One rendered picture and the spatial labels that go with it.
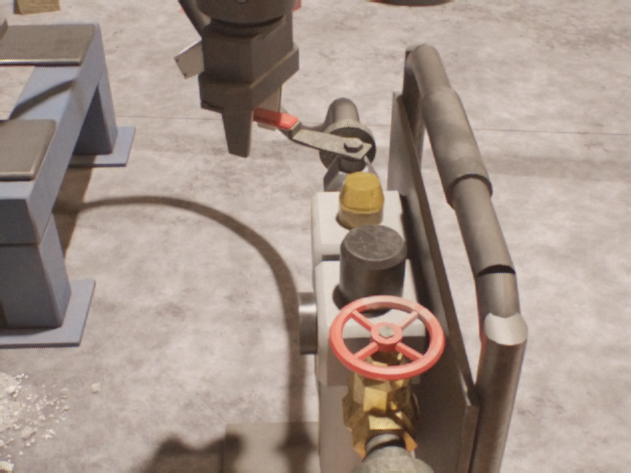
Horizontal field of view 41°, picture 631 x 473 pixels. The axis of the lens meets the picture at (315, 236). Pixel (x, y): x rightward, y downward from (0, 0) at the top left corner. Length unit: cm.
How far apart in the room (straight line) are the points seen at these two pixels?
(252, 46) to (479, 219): 29
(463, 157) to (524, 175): 106
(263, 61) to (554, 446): 65
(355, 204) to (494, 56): 143
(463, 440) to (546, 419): 66
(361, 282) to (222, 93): 23
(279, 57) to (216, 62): 6
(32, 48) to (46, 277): 46
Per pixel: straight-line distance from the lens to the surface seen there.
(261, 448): 110
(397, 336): 53
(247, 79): 73
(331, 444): 71
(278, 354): 122
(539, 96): 191
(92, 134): 165
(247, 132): 77
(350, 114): 86
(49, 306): 127
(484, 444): 53
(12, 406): 122
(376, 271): 58
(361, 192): 66
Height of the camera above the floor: 87
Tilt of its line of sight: 38 degrees down
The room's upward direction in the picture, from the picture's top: straight up
